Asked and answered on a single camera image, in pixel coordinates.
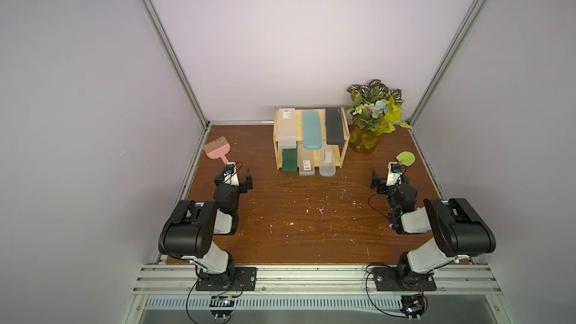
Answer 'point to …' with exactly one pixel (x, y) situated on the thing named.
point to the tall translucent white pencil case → (287, 138)
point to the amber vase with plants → (376, 110)
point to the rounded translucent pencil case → (327, 161)
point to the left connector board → (222, 307)
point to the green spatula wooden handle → (407, 158)
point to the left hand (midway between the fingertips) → (239, 168)
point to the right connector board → (412, 306)
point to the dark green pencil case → (289, 160)
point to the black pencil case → (334, 126)
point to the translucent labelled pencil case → (306, 163)
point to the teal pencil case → (312, 139)
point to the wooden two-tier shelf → (322, 130)
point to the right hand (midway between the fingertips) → (389, 168)
